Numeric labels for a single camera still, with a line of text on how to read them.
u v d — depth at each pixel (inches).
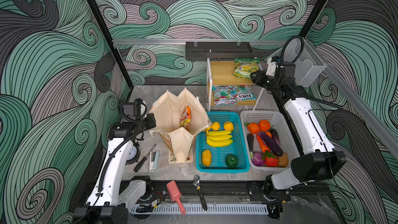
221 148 34.5
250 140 34.0
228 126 36.2
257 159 30.6
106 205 14.3
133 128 19.8
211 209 27.4
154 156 32.5
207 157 31.4
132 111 21.4
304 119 18.0
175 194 27.9
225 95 35.5
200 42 36.6
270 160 30.0
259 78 26.0
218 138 34.5
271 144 33.5
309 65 28.7
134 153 32.9
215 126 36.5
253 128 35.4
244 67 31.1
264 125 35.6
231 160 31.0
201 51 37.4
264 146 32.1
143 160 32.8
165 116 35.5
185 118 36.1
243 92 36.3
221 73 32.1
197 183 29.9
